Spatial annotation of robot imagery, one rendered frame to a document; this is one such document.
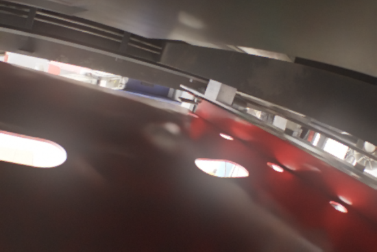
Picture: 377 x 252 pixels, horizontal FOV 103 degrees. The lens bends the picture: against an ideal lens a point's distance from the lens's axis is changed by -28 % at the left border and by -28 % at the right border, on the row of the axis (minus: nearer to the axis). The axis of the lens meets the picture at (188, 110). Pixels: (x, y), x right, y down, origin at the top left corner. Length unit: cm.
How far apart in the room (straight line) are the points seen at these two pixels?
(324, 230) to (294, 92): 17
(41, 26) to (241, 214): 53
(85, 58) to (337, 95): 52
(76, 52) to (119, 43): 12
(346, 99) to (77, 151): 27
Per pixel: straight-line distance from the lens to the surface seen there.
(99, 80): 108
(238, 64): 35
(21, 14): 55
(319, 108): 26
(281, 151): 39
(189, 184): 19
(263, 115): 179
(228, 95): 46
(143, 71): 60
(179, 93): 158
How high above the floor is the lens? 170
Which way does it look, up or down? 10 degrees down
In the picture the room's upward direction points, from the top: 18 degrees clockwise
